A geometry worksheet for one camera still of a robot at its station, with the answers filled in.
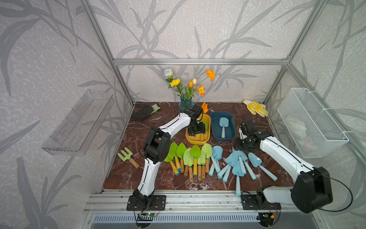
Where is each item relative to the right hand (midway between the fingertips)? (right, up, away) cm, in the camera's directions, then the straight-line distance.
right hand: (236, 145), depth 85 cm
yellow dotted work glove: (+27, +24, +33) cm, 49 cm away
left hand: (-20, +6, +8) cm, 23 cm away
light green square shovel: (-29, -9, +1) cm, 31 cm away
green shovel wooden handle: (-34, -6, +6) cm, 35 cm away
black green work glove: (-69, +22, +31) cm, 79 cm away
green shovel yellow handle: (-18, +13, +22) cm, 31 cm away
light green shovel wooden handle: (-21, -10, +1) cm, 24 cm away
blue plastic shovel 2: (+6, -9, +3) cm, 11 cm away
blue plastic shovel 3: (-4, -12, +1) cm, 12 cm away
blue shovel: (-3, +13, +20) cm, 24 cm away
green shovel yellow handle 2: (-40, -6, +6) cm, 41 cm away
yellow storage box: (-21, +2, +11) cm, 24 cm away
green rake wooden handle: (-68, -8, +4) cm, 69 cm away
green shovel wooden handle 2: (-17, -3, +7) cm, 19 cm away
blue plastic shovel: (-2, -10, +2) cm, 10 cm away
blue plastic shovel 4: (+13, -10, +2) cm, 16 cm away
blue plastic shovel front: (0, -16, -1) cm, 16 cm away
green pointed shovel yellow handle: (-25, -5, +5) cm, 26 cm away
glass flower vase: (-32, +27, +14) cm, 44 cm away
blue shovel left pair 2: (-13, -11, -3) cm, 17 cm away
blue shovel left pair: (-11, -5, +5) cm, 13 cm away
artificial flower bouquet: (-30, +33, +6) cm, 45 cm away
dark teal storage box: (+1, +6, +17) cm, 18 cm away
